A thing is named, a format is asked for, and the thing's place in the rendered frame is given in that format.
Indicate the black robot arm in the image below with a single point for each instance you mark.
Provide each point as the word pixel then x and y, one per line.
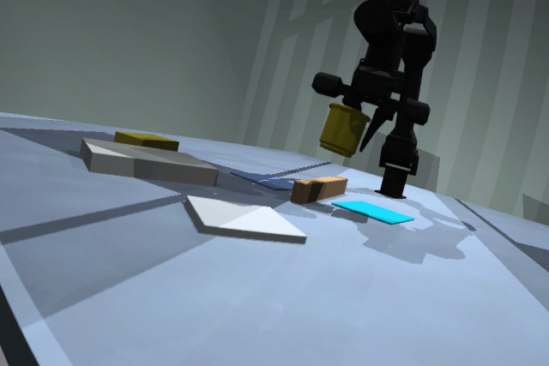
pixel 378 21

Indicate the yellow rectangular block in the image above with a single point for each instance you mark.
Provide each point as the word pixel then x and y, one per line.
pixel 146 140

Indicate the white flat slab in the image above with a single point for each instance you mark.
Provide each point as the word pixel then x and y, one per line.
pixel 228 219

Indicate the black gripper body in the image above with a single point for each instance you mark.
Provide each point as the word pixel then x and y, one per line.
pixel 332 86

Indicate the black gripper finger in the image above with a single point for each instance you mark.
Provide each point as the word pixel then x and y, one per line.
pixel 352 104
pixel 379 117

